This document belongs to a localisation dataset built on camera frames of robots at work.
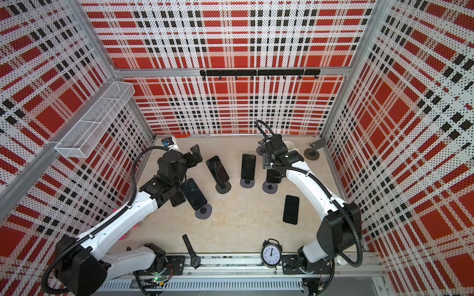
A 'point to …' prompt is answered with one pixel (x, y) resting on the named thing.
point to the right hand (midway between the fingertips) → (275, 161)
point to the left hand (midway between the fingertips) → (190, 151)
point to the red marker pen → (181, 135)
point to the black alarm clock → (271, 253)
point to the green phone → (248, 166)
